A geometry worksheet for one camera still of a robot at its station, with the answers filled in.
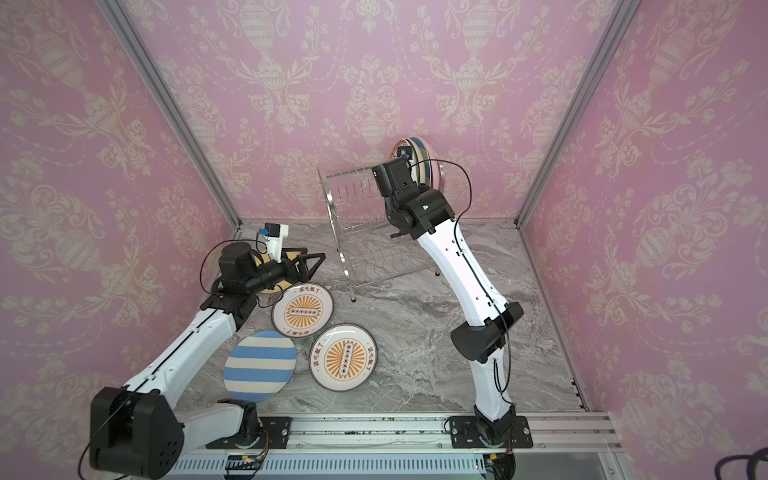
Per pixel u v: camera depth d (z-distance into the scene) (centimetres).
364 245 112
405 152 60
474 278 48
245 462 73
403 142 80
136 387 42
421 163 59
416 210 48
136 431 40
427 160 59
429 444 73
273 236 68
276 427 75
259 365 83
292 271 69
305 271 70
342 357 86
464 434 73
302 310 96
